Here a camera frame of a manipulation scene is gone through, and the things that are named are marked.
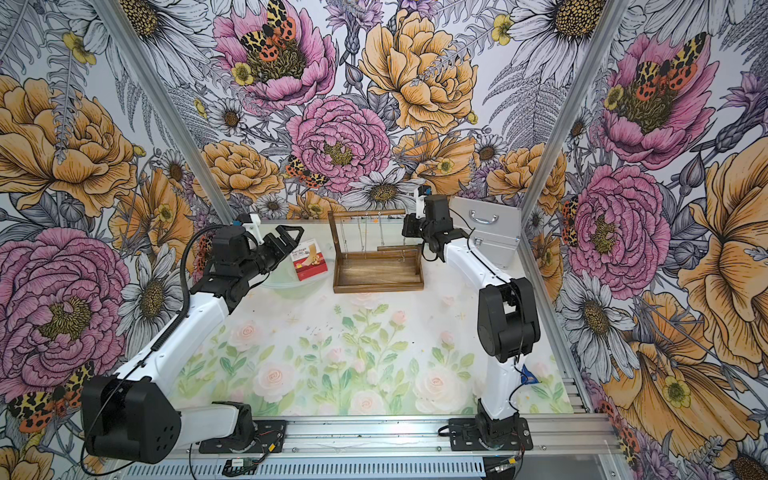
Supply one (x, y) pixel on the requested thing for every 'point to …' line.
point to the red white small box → (308, 259)
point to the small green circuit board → (235, 466)
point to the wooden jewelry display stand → (390, 268)
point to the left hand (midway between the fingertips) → (297, 245)
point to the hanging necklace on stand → (379, 220)
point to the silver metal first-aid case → (494, 229)
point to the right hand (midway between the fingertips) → (405, 224)
